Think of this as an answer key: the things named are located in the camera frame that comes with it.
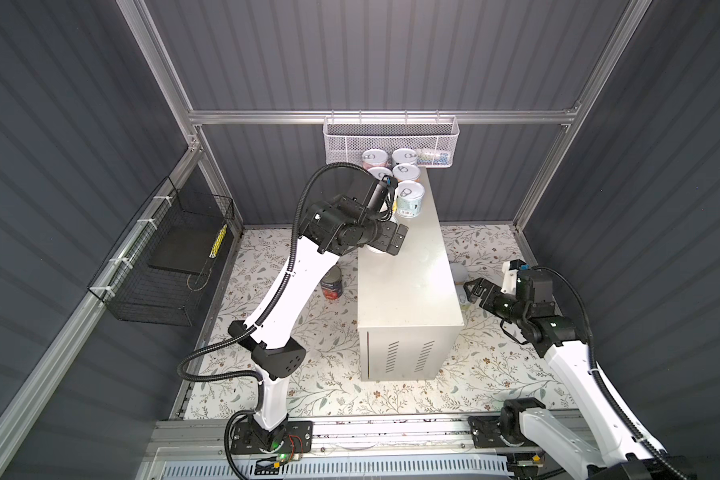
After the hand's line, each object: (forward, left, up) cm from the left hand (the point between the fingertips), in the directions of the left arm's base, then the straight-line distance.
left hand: (385, 227), depth 69 cm
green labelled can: (-10, -20, -16) cm, 28 cm away
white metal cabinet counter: (-21, -3, -3) cm, 22 cm away
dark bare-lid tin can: (+5, +15, -29) cm, 33 cm away
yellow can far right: (+11, -30, -36) cm, 48 cm away
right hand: (-8, -26, -18) cm, 33 cm away
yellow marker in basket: (+7, +44, -11) cm, 46 cm away
